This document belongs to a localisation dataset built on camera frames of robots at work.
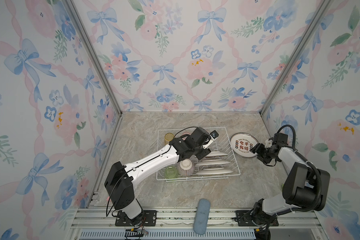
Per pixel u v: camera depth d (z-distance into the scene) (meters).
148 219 0.74
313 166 0.46
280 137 0.73
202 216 0.73
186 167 0.85
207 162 0.80
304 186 0.45
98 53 0.87
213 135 0.66
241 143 1.01
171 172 0.80
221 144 0.98
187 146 0.56
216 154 0.83
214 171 0.77
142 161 0.47
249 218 0.73
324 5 0.68
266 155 0.78
